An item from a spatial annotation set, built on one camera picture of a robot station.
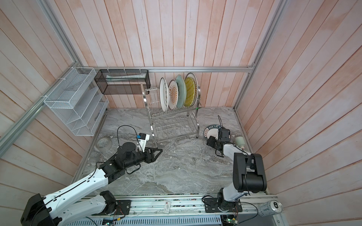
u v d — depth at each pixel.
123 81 1.04
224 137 0.75
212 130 1.05
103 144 0.98
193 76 0.76
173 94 0.80
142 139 0.67
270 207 0.62
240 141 0.90
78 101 0.73
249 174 0.46
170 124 1.04
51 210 0.40
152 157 0.66
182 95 0.76
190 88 0.81
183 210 0.73
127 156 0.56
